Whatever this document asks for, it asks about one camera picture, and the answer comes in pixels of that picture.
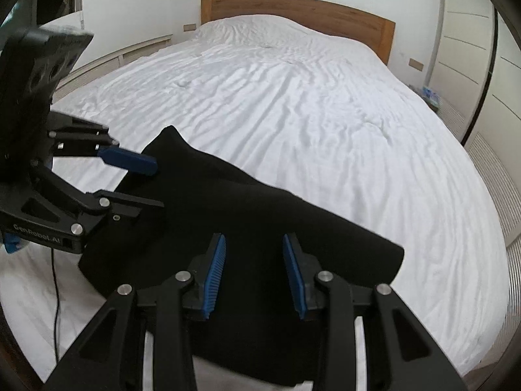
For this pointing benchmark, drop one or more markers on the blue packet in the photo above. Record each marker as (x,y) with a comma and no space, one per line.
(431,97)

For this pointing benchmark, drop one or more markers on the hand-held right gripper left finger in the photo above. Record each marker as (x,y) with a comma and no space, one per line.
(215,277)

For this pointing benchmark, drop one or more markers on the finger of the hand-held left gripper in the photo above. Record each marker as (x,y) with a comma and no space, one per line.
(122,205)
(130,162)

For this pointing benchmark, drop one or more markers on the wooden headboard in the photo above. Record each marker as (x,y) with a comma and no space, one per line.
(305,10)

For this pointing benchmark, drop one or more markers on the white wardrobe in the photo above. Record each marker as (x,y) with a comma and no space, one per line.
(460,49)

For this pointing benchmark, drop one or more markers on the wall socket plate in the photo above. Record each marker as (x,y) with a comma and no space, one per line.
(415,64)
(189,27)

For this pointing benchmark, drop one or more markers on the black pants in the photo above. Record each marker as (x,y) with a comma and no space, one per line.
(244,211)

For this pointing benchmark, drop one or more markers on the bed with white duvet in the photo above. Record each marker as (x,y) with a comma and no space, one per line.
(325,130)

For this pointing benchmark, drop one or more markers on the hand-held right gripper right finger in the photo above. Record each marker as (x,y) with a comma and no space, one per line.
(294,277)

